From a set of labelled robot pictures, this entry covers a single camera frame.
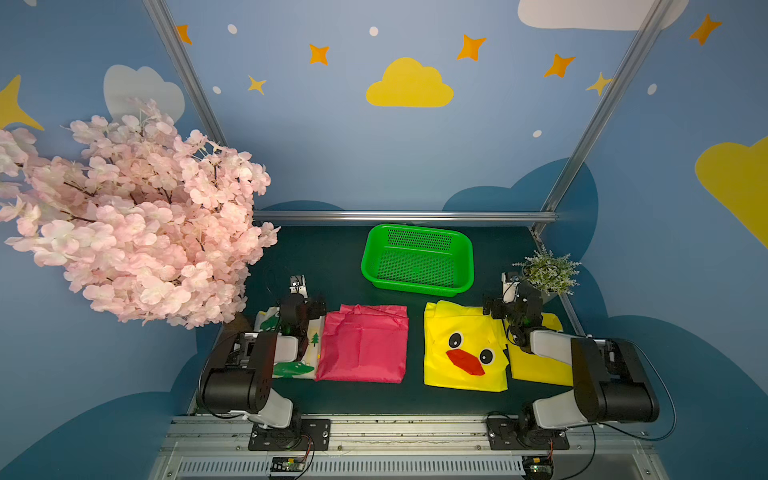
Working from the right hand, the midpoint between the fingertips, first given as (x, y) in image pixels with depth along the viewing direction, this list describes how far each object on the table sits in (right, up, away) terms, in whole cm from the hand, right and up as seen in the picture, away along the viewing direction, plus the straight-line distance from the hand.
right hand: (503, 291), depth 95 cm
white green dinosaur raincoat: (-60, -13, -29) cm, 68 cm away
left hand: (-64, 0, -1) cm, 64 cm away
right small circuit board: (0, -41, -22) cm, 47 cm away
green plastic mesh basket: (-26, +10, +16) cm, 32 cm away
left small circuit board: (-62, -40, -24) cm, 78 cm away
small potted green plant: (+11, +6, -8) cm, 15 cm away
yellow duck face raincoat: (-15, -17, -6) cm, 23 cm away
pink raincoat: (-45, -14, -9) cm, 48 cm away
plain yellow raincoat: (+3, -20, -11) cm, 23 cm away
